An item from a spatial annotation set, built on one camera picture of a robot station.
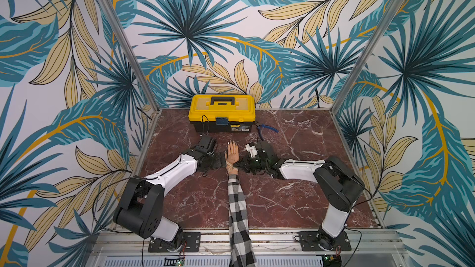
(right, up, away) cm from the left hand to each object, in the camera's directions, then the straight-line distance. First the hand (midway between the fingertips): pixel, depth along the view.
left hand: (217, 165), depth 88 cm
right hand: (+7, +1, -2) cm, 7 cm away
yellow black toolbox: (-1, +25, +8) cm, 26 cm away
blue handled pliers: (+23, +18, +21) cm, 36 cm away
